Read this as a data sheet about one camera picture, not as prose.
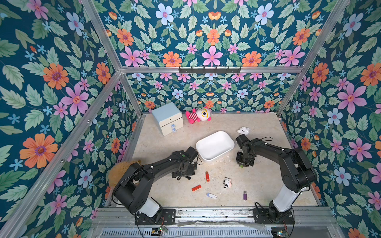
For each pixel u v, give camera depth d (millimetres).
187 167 651
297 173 478
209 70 933
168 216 734
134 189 435
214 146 976
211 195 803
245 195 804
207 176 867
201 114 1108
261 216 735
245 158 793
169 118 985
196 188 826
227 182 827
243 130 1045
